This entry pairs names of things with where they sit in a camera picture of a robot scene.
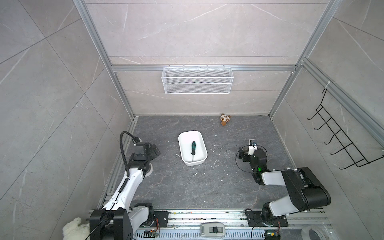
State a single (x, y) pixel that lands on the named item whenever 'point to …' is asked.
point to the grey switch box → (212, 229)
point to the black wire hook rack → (358, 158)
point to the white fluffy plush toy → (73, 230)
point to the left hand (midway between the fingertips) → (150, 149)
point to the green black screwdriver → (193, 147)
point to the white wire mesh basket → (197, 80)
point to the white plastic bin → (185, 140)
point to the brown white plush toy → (224, 118)
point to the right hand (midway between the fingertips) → (249, 147)
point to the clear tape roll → (305, 234)
